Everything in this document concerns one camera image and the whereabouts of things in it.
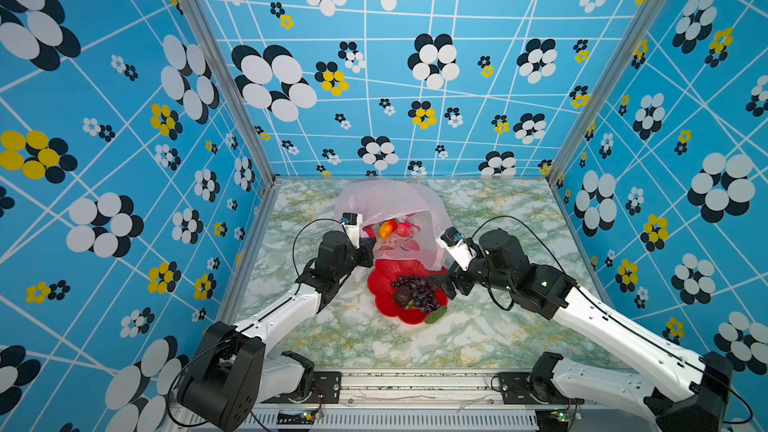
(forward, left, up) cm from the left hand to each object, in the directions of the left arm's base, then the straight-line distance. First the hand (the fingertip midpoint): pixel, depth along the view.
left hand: (378, 238), depth 84 cm
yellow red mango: (+12, -2, -12) cm, 17 cm away
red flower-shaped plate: (-7, 0, -14) cm, 15 cm away
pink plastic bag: (+5, -7, +3) cm, 9 cm away
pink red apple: (+11, -8, -10) cm, 17 cm away
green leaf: (-18, -16, -10) cm, 26 cm away
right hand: (-10, -16, +5) cm, 20 cm away
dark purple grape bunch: (-11, -13, -11) cm, 20 cm away
